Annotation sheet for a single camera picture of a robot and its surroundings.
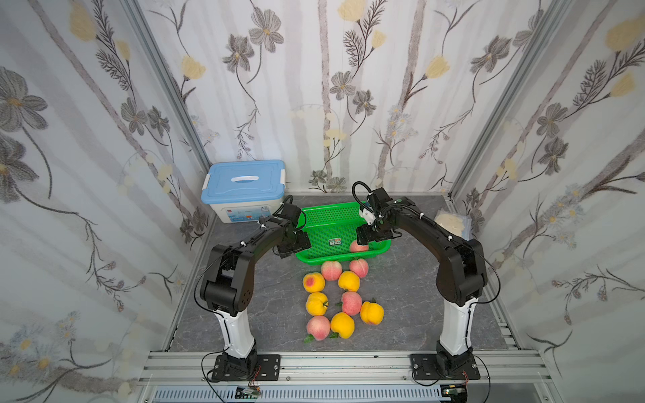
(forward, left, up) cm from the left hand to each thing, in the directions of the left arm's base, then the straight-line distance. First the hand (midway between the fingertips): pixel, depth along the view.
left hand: (305, 245), depth 95 cm
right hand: (+1, -25, +6) cm, 26 cm away
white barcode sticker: (+5, -12, -6) cm, 14 cm away
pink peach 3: (-9, -20, -1) cm, 22 cm away
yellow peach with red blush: (-15, -3, 0) cm, 15 cm away
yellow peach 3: (-26, -22, -1) cm, 34 cm away
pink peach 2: (-11, -10, 0) cm, 15 cm away
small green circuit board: (-46, +14, -5) cm, 48 cm away
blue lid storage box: (+20, +24, +10) cm, 33 cm away
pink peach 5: (-30, -5, 0) cm, 30 cm away
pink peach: (-1, -19, 0) cm, 19 cm away
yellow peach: (-14, -16, -2) cm, 21 cm away
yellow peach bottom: (-29, -13, -2) cm, 32 cm away
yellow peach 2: (-23, -4, 0) cm, 23 cm away
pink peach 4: (-22, -16, -1) cm, 27 cm away
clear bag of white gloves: (+12, -65, -4) cm, 67 cm away
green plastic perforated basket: (+12, -11, -6) cm, 18 cm away
